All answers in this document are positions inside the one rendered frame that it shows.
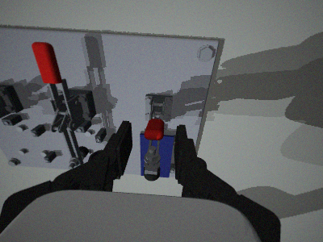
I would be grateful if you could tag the grey fixture plate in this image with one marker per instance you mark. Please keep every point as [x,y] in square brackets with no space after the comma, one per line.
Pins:
[119,70]

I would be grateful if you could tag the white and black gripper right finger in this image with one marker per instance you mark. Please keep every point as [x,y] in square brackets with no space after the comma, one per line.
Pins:
[198,182]

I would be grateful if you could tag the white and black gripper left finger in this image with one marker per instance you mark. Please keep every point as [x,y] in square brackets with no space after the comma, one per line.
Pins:
[102,168]

